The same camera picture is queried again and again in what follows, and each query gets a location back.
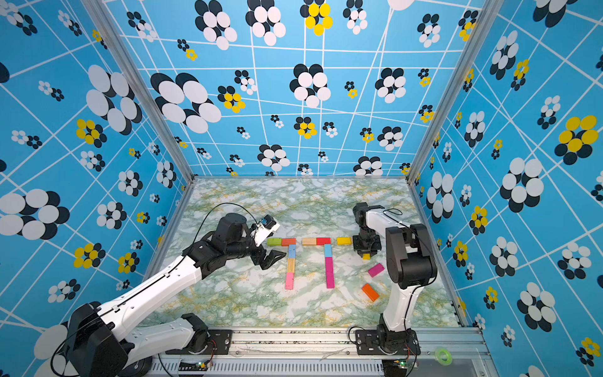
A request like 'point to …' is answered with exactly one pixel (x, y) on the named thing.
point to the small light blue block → (328, 250)
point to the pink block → (289, 280)
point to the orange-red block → (286, 242)
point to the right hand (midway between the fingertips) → (369, 253)
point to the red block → (323, 240)
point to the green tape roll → (437, 356)
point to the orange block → (370, 291)
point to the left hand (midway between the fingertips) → (280, 241)
